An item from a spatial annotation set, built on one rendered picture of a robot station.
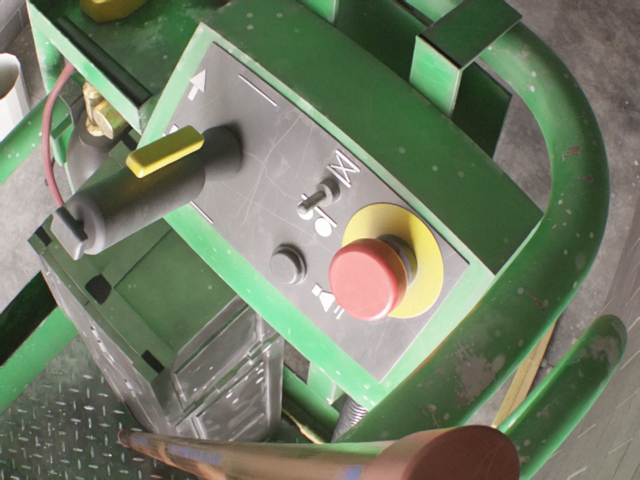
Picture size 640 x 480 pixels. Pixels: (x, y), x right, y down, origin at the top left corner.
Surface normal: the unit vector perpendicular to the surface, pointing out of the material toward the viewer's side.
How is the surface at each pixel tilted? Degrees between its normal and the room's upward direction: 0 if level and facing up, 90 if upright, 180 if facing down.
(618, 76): 0
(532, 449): 9
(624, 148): 0
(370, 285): 58
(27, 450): 0
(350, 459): 74
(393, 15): 90
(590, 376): 13
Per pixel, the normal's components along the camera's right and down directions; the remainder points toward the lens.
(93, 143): -0.04, -0.14
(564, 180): -0.66, -0.46
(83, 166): -0.39, 0.48
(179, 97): -0.58, 0.33
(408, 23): -0.70, 0.65
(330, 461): -0.80, -0.60
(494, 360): 0.35, -0.05
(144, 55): 0.04, -0.39
